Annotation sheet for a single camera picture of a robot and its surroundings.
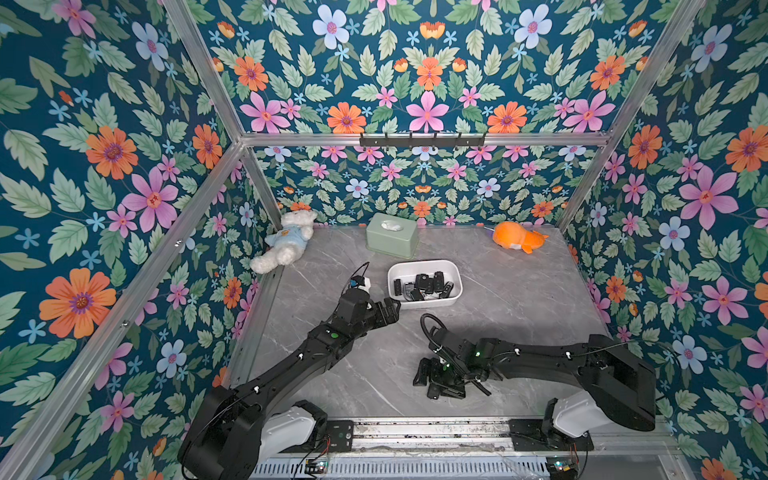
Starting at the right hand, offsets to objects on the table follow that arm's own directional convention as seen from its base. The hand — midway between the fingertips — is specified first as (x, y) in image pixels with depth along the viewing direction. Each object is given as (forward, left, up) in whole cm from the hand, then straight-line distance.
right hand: (424, 390), depth 78 cm
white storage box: (+35, 0, 0) cm, 35 cm away
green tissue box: (+52, +12, +6) cm, 54 cm away
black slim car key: (+33, -8, -1) cm, 34 cm away
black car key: (+32, +9, +1) cm, 33 cm away
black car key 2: (+35, -5, 0) cm, 36 cm away
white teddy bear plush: (+46, +49, +7) cm, 67 cm away
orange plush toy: (+53, -32, +5) cm, 62 cm away
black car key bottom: (-2, -8, +6) cm, 10 cm away
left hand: (+19, +9, +11) cm, 24 cm away
